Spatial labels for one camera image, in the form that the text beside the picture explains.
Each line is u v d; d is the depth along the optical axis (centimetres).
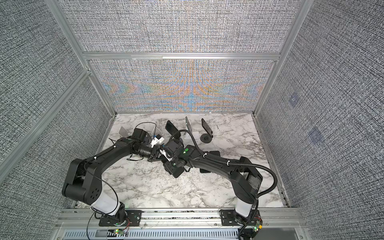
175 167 71
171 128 95
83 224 78
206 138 105
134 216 74
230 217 73
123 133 98
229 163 47
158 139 80
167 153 64
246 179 47
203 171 88
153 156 72
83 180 50
